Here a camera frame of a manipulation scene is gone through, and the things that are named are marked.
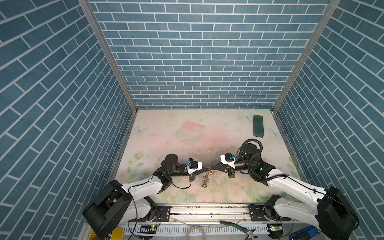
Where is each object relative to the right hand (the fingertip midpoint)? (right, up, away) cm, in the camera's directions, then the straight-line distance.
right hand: (211, 165), depth 70 cm
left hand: (-2, -3, +2) cm, 4 cm away
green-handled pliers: (+18, -33, 0) cm, 37 cm away
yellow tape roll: (-46, -34, +2) cm, 57 cm away
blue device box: (+44, -32, -1) cm, 54 cm away
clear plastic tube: (-7, -30, +1) cm, 31 cm away
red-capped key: (+1, -4, +2) cm, 4 cm away
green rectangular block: (+39, +18, +42) cm, 60 cm away
